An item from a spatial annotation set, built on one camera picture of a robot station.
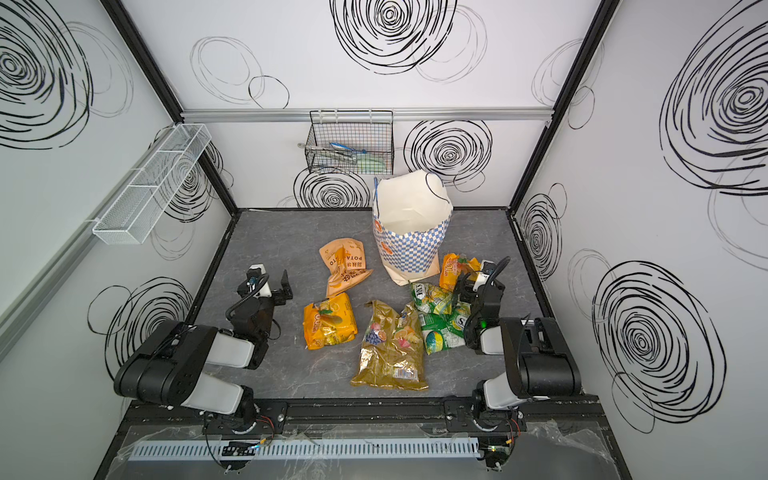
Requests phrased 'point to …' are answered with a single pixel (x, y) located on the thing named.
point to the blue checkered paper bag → (412, 212)
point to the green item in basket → (372, 162)
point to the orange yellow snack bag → (329, 322)
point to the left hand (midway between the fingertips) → (271, 272)
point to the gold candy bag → (392, 352)
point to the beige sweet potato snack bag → (345, 261)
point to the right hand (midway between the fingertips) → (475, 273)
